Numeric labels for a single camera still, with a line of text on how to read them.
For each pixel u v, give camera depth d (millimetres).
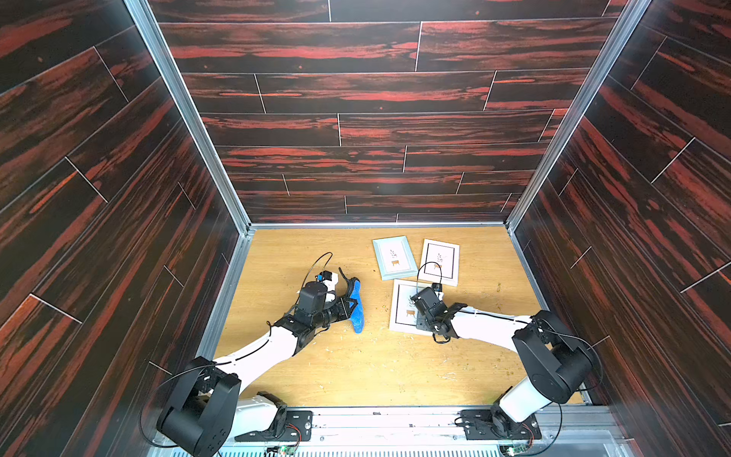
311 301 652
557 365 449
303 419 749
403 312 933
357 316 829
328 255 690
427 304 729
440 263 1076
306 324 662
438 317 717
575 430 734
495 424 655
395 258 1089
